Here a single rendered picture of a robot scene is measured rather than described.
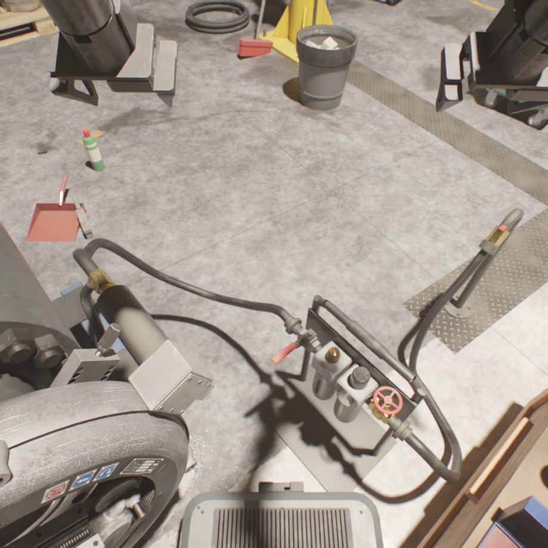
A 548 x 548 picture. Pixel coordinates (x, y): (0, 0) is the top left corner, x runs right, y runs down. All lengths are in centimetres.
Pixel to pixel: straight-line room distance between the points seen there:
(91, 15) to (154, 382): 55
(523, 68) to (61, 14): 45
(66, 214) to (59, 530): 169
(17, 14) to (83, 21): 420
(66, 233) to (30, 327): 135
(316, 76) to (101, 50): 250
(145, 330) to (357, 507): 75
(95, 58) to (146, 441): 57
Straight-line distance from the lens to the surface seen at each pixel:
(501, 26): 54
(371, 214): 225
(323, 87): 296
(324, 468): 152
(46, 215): 244
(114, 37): 48
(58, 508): 112
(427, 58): 405
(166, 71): 52
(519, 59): 53
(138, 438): 75
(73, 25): 46
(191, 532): 124
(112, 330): 70
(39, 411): 67
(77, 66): 53
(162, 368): 76
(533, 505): 105
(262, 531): 123
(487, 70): 54
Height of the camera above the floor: 148
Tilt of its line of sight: 51 degrees down
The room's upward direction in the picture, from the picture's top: 2 degrees clockwise
